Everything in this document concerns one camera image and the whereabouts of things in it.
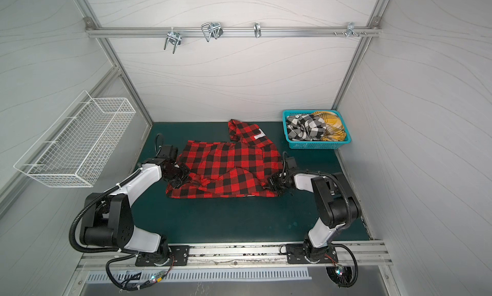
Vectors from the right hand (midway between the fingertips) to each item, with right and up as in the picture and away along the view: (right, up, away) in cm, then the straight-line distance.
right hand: (265, 180), depth 93 cm
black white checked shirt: (+24, +27, +15) cm, 39 cm away
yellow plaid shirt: (+39, +26, +11) cm, 49 cm away
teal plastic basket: (+21, +17, +11) cm, 29 cm away
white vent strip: (-27, -31, -23) cm, 47 cm away
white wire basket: (-71, +15, -26) cm, 77 cm away
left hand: (-34, +4, -3) cm, 34 cm away
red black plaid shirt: (-11, +5, +5) cm, 14 cm away
